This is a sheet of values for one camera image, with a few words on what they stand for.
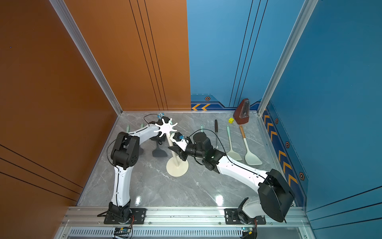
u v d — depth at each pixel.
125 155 0.58
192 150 0.64
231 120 1.12
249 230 0.72
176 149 0.65
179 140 0.61
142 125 1.12
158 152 0.96
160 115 1.16
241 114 1.08
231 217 0.72
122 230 0.72
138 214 0.74
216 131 1.08
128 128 1.09
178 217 0.76
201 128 1.09
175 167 0.91
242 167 0.49
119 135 0.60
